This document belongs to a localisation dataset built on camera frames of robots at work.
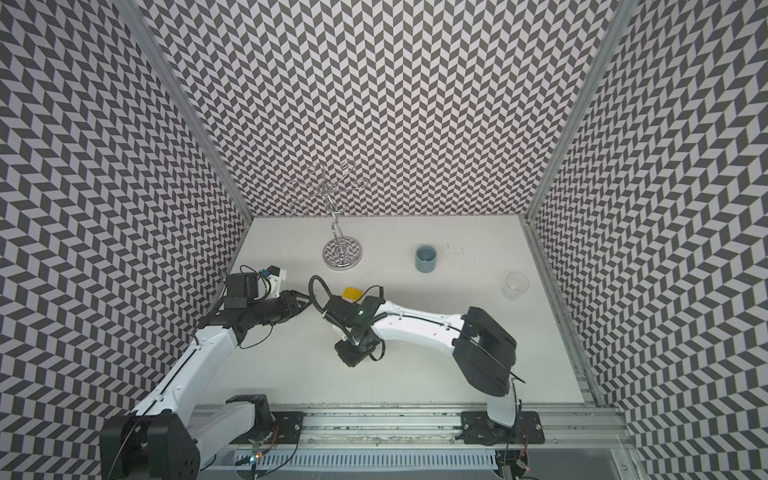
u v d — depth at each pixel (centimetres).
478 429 73
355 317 59
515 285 97
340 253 105
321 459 69
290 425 72
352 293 97
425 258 102
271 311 70
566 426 75
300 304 77
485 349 43
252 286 66
